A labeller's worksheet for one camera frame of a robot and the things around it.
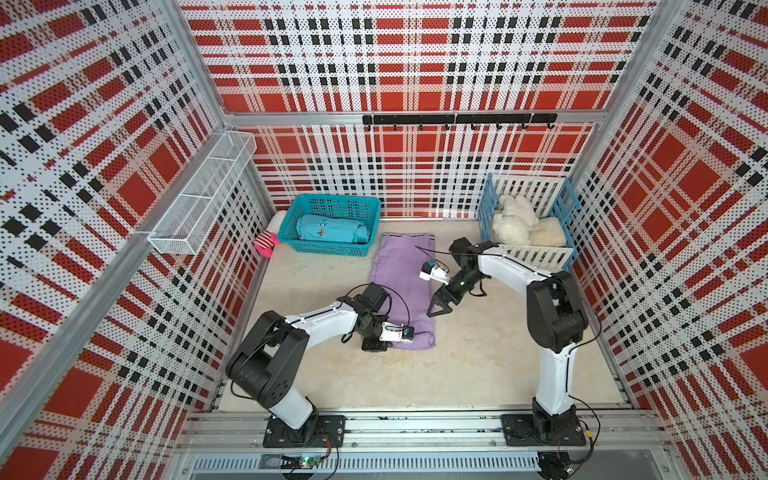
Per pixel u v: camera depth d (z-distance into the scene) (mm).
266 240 1107
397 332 766
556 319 530
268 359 458
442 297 805
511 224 990
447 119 888
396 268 1039
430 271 838
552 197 1139
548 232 1075
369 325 704
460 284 802
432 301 807
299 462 695
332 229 1077
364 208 1189
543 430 652
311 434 668
